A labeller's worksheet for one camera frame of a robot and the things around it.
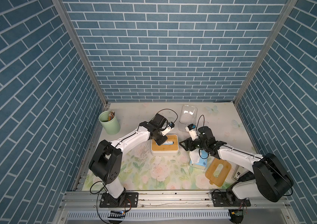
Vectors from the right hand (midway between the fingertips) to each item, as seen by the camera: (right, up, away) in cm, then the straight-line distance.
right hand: (184, 141), depth 87 cm
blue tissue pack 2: (+6, -7, -11) cm, 14 cm away
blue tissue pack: (-10, -1, +1) cm, 11 cm away
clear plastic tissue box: (+7, +16, +25) cm, 30 cm away
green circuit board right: (+25, -35, -15) cm, 45 cm away
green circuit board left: (-38, -35, -15) cm, 54 cm away
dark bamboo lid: (+20, -22, -7) cm, 30 cm away
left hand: (-12, +2, +1) cm, 12 cm away
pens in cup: (-47, +17, +1) cm, 50 cm away
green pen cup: (-49, +9, +7) cm, 50 cm away
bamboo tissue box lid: (-7, -4, 0) cm, 8 cm away
